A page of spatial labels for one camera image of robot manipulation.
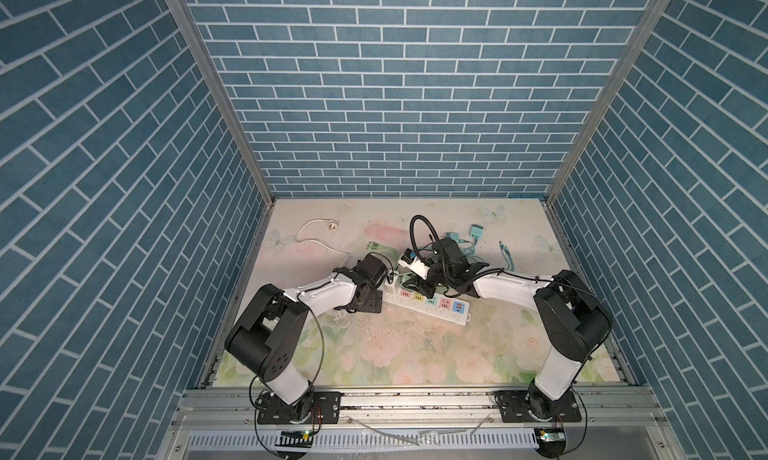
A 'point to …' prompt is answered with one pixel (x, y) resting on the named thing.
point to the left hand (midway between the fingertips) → (364, 303)
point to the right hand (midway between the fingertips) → (405, 276)
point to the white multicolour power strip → (441, 307)
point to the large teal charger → (476, 231)
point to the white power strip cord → (332, 224)
